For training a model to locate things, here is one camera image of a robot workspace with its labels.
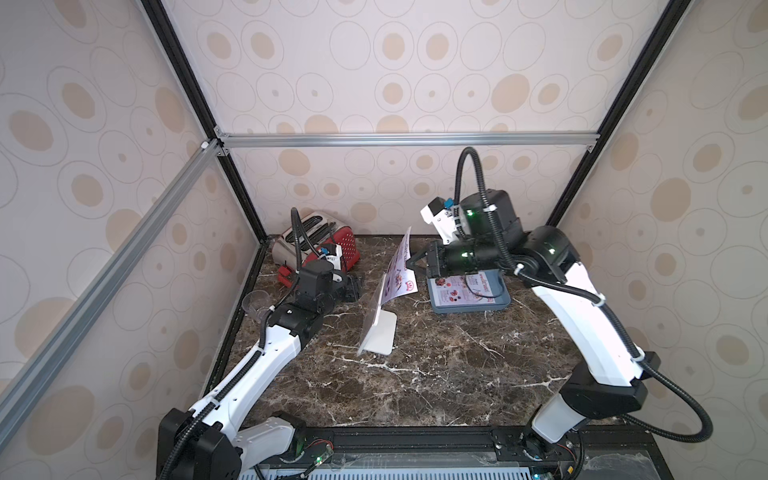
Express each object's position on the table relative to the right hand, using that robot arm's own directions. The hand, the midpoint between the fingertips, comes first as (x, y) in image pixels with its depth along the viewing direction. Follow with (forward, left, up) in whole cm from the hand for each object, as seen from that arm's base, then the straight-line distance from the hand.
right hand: (416, 260), depth 60 cm
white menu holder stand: (-4, +8, -21) cm, 23 cm away
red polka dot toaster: (+27, +34, -21) cm, 48 cm away
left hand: (+8, +12, -15) cm, 21 cm away
